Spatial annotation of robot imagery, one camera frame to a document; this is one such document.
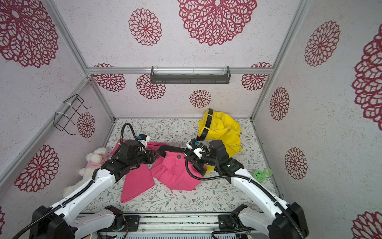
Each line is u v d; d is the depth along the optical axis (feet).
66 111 2.50
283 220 1.27
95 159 2.65
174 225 2.44
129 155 1.96
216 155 1.94
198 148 2.03
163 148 2.61
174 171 2.61
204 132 3.27
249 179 1.60
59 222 1.25
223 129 3.41
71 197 1.42
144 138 2.36
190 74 3.05
